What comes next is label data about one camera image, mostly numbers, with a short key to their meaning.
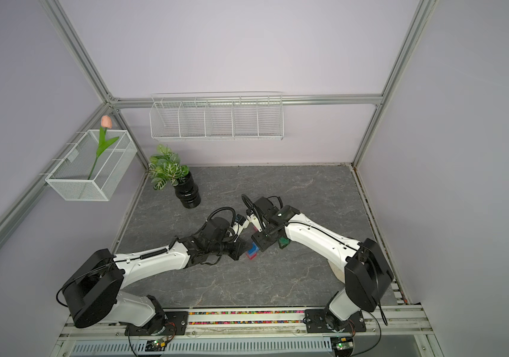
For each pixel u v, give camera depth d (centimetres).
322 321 74
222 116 99
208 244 65
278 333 74
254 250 85
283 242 65
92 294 42
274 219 59
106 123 80
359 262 44
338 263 46
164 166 83
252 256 87
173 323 74
